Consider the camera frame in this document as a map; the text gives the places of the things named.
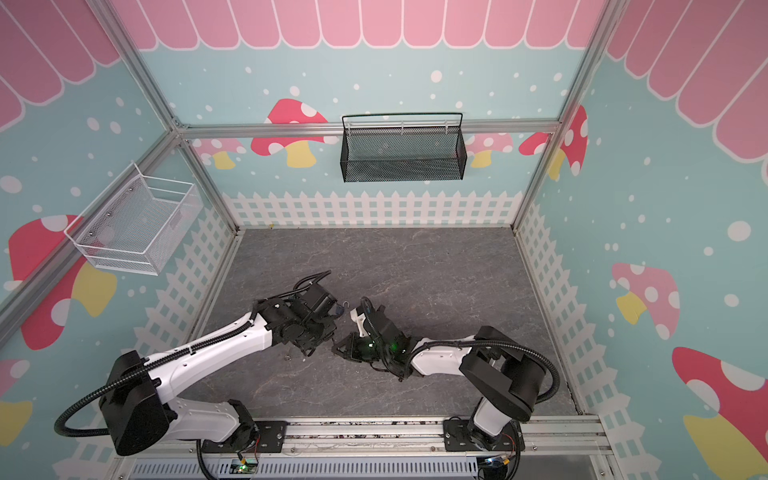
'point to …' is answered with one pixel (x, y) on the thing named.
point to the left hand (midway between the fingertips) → (331, 336)
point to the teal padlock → (344, 310)
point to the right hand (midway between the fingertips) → (329, 350)
